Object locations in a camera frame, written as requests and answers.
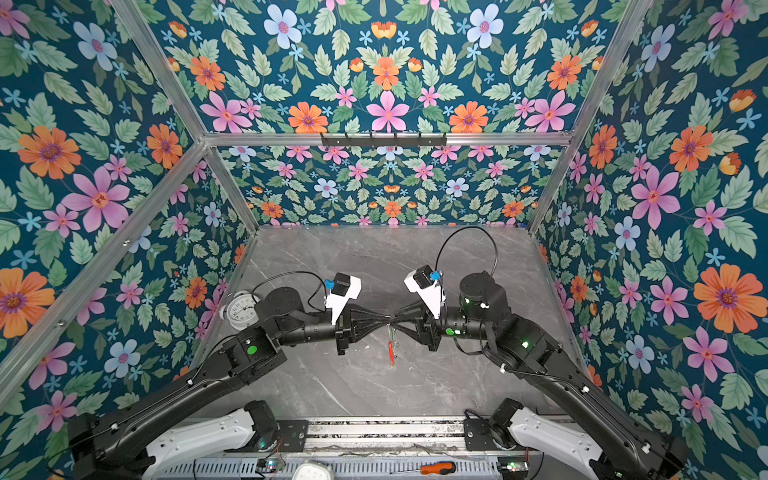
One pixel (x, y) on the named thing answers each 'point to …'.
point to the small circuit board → (270, 465)
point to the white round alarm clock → (240, 311)
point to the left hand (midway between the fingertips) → (387, 321)
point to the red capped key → (391, 352)
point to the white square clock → (313, 471)
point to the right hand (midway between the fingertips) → (395, 316)
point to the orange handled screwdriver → (441, 468)
